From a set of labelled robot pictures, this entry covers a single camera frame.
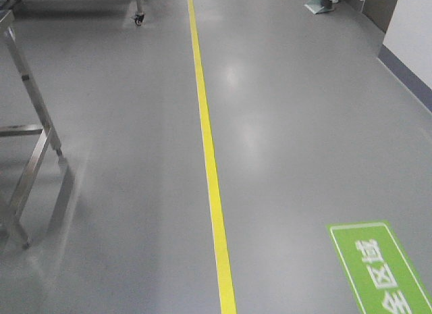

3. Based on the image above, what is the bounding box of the steel rack on castors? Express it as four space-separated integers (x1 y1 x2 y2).
0 0 152 27

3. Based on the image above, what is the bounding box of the bare steel table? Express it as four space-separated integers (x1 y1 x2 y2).
0 9 70 250

